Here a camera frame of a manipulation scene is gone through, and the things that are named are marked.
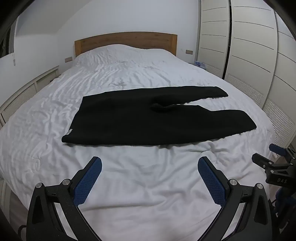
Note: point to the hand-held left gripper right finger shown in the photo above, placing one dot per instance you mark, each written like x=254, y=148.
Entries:
x=211, y=179

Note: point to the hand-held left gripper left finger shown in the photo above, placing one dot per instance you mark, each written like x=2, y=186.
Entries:
x=89, y=179

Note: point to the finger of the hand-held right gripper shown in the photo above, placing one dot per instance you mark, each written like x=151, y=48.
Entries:
x=278, y=149
x=263, y=161

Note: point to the black pants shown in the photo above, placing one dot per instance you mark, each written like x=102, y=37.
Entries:
x=138, y=120

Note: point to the white wardrobe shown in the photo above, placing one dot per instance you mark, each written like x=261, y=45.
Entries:
x=249, y=46

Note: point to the low white louvered cabinet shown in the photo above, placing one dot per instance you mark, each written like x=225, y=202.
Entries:
x=23, y=92

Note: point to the blue packet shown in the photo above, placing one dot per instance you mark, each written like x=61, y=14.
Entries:
x=200, y=64

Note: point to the white bed duvet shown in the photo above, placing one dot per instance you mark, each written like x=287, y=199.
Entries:
x=138, y=74

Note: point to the wooden headboard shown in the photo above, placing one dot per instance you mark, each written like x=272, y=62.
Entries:
x=127, y=39

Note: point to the beige wall switch plate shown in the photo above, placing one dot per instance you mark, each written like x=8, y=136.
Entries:
x=68, y=59
x=189, y=51

